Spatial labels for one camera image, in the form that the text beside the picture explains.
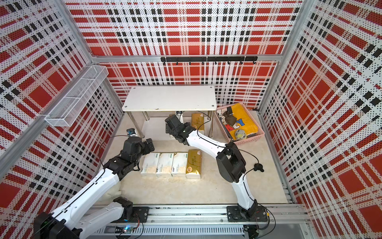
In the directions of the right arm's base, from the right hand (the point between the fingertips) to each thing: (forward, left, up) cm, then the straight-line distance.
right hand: (178, 123), depth 90 cm
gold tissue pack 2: (+24, +11, -18) cm, 32 cm away
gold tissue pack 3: (+6, -12, -4) cm, 14 cm away
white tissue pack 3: (-20, -1, -12) cm, 24 cm away
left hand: (-13, +16, 0) cm, 21 cm away
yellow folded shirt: (+10, -44, -11) cm, 47 cm away
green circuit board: (-52, +21, -16) cm, 58 cm away
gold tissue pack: (-22, -10, -10) cm, 26 cm away
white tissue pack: (-21, +17, -13) cm, 29 cm away
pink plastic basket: (+1, -54, -12) cm, 56 cm away
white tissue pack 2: (-21, +8, -12) cm, 26 cm away
